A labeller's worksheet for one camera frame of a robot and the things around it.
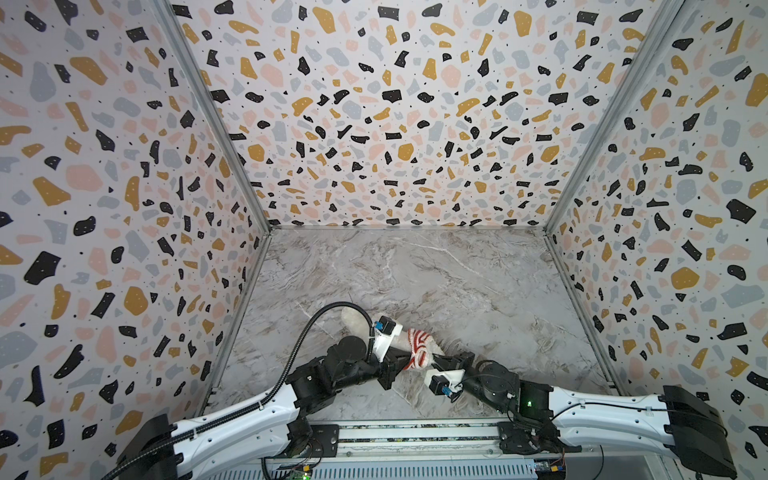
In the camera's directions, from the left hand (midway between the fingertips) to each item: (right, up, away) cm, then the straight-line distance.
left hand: (419, 355), depth 69 cm
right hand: (+4, +1, +3) cm, 5 cm away
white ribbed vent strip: (-7, -28, +1) cm, 28 cm away
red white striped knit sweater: (0, 0, +1) cm, 1 cm away
